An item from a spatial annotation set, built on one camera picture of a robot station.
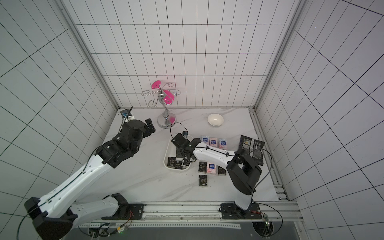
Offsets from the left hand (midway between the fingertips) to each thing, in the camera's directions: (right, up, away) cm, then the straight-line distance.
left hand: (142, 125), depth 72 cm
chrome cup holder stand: (+5, +3, +39) cm, 39 cm away
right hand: (+16, -18, +15) cm, 28 cm away
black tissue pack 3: (+42, -28, +13) cm, 52 cm away
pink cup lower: (+11, +16, +16) cm, 25 cm away
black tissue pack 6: (+21, -22, +15) cm, 34 cm away
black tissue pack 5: (+17, -24, +15) cm, 33 cm away
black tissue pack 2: (+31, -25, +13) cm, 42 cm away
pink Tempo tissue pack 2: (+39, -12, +25) cm, 48 cm away
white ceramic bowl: (+42, +3, +37) cm, 56 cm away
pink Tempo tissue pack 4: (+36, -26, +13) cm, 46 cm away
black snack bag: (+60, -14, +25) cm, 67 cm away
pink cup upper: (+1, +26, +22) cm, 34 cm away
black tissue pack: (+28, -12, +31) cm, 43 cm away
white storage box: (+10, -19, +22) cm, 31 cm away
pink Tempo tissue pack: (+34, -10, +25) cm, 43 cm away
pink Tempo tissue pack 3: (+45, -13, +23) cm, 52 cm away
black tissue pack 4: (+31, -31, +9) cm, 45 cm away
